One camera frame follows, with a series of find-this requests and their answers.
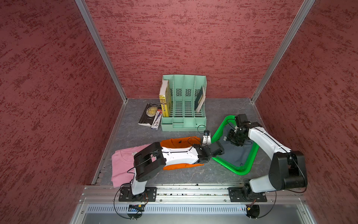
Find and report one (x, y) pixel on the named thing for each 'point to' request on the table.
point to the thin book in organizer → (200, 100)
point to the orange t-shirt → (184, 142)
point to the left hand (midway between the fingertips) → (210, 149)
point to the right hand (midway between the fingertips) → (227, 142)
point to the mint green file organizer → (184, 89)
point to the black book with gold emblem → (148, 114)
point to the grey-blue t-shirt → (238, 156)
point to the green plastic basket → (247, 168)
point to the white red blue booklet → (156, 122)
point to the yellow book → (165, 96)
